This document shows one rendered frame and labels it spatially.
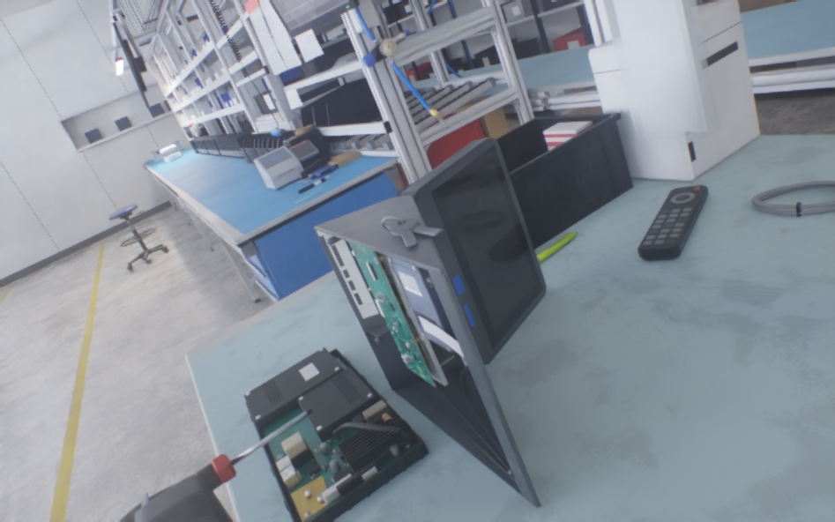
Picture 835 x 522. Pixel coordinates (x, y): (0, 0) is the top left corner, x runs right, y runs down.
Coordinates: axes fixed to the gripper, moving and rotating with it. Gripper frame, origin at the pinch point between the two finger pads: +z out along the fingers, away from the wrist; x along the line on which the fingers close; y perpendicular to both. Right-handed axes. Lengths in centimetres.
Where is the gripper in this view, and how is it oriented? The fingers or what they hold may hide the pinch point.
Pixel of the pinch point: (155, 508)
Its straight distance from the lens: 52.2
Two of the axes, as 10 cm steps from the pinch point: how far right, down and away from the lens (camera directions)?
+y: 8.0, -4.8, 3.6
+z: -4.5, -0.9, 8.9
